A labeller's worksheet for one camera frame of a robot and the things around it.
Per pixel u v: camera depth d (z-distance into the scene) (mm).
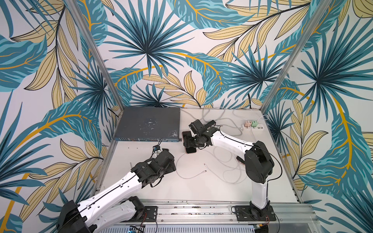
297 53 849
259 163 497
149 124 1040
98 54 858
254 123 1034
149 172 547
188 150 871
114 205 460
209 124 1059
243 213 712
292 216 734
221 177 862
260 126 1065
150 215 733
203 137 663
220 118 1134
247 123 1014
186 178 850
